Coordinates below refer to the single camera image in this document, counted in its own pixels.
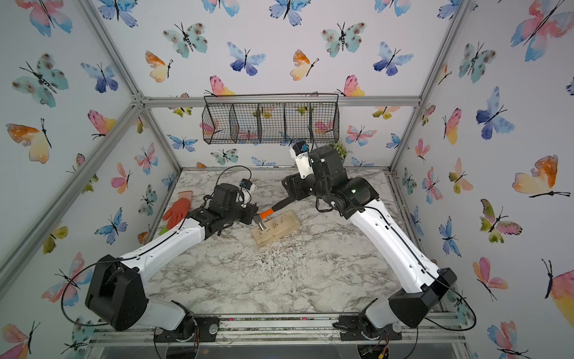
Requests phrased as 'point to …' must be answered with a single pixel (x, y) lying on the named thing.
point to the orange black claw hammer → (258, 218)
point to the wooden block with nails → (276, 228)
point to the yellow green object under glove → (163, 231)
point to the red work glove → (179, 209)
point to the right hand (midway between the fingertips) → (292, 177)
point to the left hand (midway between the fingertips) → (258, 206)
